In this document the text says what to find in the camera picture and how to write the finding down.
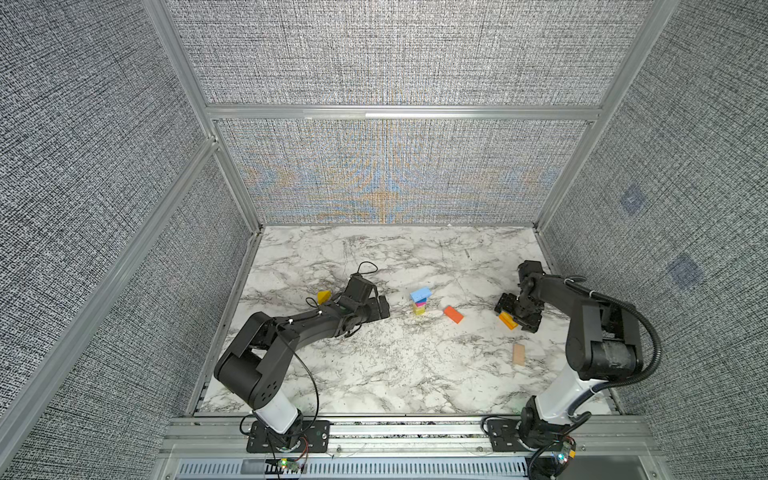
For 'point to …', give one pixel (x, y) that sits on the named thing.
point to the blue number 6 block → (422, 301)
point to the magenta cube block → (421, 305)
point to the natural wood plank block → (518, 355)
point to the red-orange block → (452, 313)
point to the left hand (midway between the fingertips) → (378, 309)
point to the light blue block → (420, 294)
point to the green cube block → (420, 310)
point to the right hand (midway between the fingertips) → (510, 317)
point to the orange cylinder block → (508, 320)
